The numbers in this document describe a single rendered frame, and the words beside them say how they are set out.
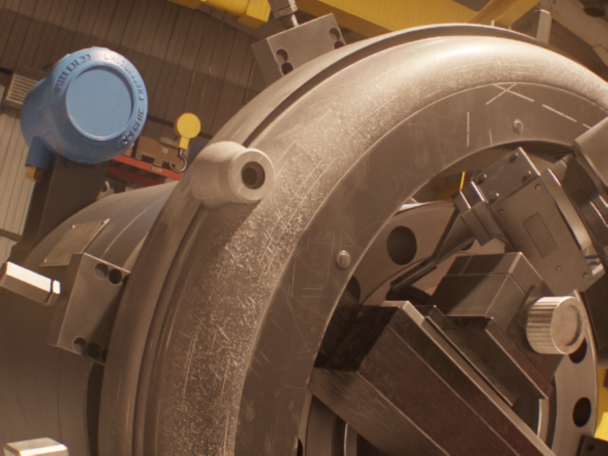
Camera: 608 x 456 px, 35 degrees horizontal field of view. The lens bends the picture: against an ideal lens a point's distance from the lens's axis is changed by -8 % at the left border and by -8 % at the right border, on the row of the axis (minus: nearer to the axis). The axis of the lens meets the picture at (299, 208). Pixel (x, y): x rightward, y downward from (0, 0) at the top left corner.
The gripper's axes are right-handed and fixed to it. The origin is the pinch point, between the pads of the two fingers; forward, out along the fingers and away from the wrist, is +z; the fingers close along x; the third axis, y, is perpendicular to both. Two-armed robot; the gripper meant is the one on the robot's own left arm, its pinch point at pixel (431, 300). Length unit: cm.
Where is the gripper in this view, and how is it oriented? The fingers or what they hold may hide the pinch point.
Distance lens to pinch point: 86.4
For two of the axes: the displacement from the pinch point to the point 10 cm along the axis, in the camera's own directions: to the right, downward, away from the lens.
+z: -8.3, 5.4, 1.6
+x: -5.4, -6.6, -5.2
